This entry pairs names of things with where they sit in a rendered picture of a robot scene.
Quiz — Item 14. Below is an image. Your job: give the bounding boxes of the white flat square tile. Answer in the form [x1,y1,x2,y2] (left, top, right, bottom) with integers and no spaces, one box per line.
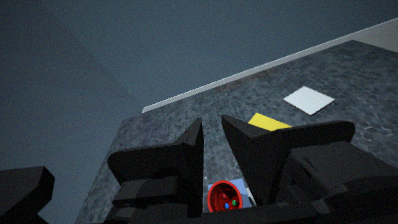
[283,87,334,116]

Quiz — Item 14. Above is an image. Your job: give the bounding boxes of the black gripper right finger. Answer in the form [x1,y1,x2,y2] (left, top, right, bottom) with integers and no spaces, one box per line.
[221,114,355,206]

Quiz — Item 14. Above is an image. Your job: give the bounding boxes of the yellow cube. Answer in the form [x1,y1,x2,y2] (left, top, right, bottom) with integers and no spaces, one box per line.
[249,113,291,131]

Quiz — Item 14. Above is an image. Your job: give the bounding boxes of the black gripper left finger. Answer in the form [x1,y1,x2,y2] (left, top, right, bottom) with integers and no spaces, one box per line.
[107,118,204,215]

